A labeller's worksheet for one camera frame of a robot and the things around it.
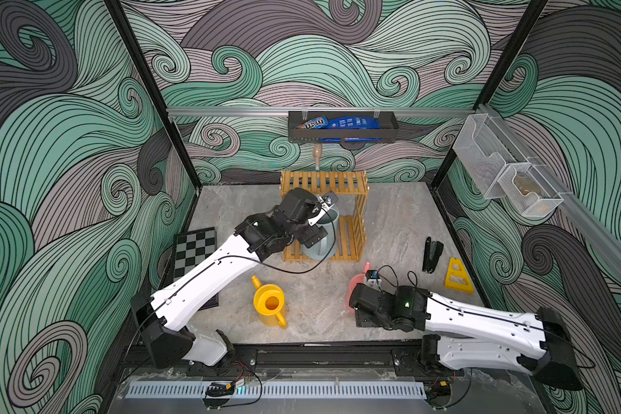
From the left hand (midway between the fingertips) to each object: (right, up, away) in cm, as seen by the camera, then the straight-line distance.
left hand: (306, 207), depth 70 cm
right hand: (+17, -32, +4) cm, 36 cm away
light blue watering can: (+6, -13, +8) cm, 17 cm away
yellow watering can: (-11, -28, +5) cm, 31 cm away
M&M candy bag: (+3, +30, +22) cm, 38 cm away
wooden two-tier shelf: (+19, -10, +31) cm, 38 cm away
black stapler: (+47, -18, +24) cm, 56 cm away
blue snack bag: (+17, +31, +21) cm, 41 cm away
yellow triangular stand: (+54, -25, +20) cm, 63 cm away
